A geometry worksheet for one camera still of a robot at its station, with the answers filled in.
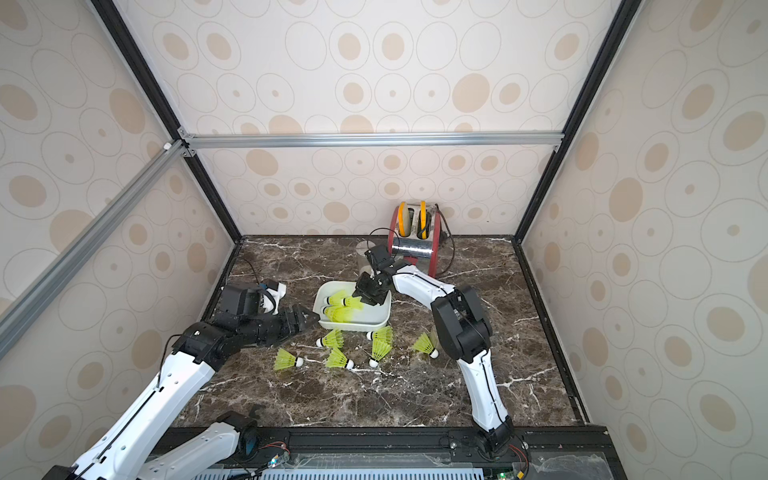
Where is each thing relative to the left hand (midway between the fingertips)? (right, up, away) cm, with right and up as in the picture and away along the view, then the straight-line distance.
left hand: (317, 321), depth 71 cm
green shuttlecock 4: (-13, -13, +13) cm, 22 cm away
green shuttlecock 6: (+1, -9, +16) cm, 18 cm away
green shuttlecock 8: (+15, -10, +15) cm, 23 cm away
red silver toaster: (+25, +23, +25) cm, 43 cm away
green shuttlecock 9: (+28, -10, +16) cm, 34 cm away
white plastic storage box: (+12, -3, +19) cm, 23 cm away
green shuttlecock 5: (+2, -13, +14) cm, 19 cm away
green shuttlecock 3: (+6, +1, +24) cm, 25 cm away
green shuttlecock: (-1, +2, +28) cm, 28 cm away
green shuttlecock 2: (+1, -2, +24) cm, 24 cm away
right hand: (+4, +2, +23) cm, 23 cm away
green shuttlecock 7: (+15, -8, +18) cm, 24 cm away
